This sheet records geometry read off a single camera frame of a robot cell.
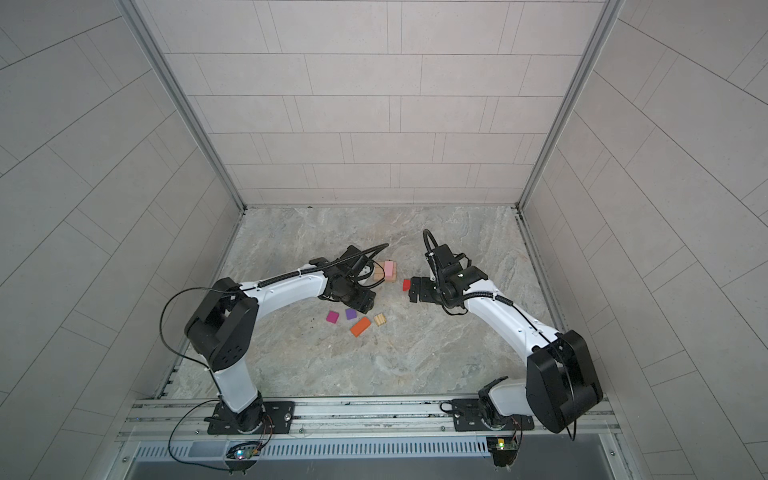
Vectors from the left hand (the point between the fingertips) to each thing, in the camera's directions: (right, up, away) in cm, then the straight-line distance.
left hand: (372, 298), depth 89 cm
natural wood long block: (+3, +11, -10) cm, 15 cm away
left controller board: (-25, -27, -25) cm, 45 cm away
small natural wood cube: (+3, -6, -3) cm, 7 cm away
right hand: (+15, +2, -6) cm, 16 cm away
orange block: (-3, -8, -3) cm, 9 cm away
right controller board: (+32, -30, -21) cm, 49 cm away
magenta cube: (-12, -5, -2) cm, 13 cm away
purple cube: (-6, -5, -1) cm, 8 cm away
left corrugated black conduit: (-7, +13, -26) cm, 30 cm away
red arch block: (+11, +3, +6) cm, 12 cm away
